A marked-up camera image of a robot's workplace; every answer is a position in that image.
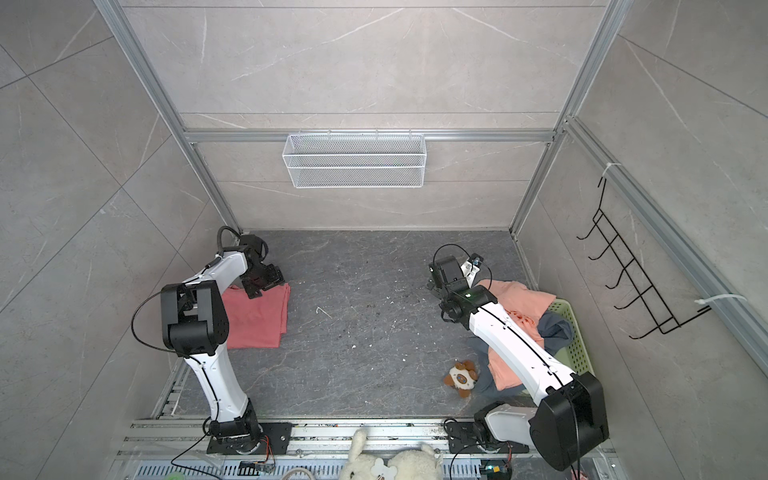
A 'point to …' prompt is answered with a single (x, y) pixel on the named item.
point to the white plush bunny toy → (419, 464)
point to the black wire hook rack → (653, 304)
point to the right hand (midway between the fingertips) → (447, 282)
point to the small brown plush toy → (462, 376)
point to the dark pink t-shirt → (259, 322)
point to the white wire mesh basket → (354, 160)
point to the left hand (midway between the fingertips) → (272, 279)
